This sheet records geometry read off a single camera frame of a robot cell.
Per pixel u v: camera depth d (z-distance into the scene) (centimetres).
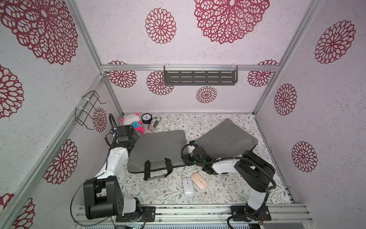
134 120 109
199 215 76
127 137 66
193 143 83
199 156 73
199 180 83
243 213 68
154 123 109
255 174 48
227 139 103
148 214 73
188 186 81
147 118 114
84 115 76
